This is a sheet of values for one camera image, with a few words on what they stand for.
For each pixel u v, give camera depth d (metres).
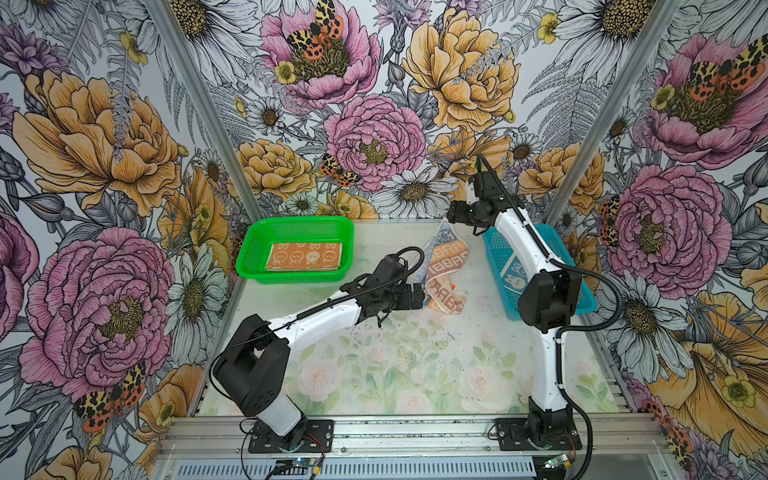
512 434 0.74
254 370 0.44
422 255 0.69
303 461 0.71
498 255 0.96
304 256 1.08
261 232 1.09
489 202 0.72
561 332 0.60
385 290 0.66
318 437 0.73
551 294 0.57
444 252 1.11
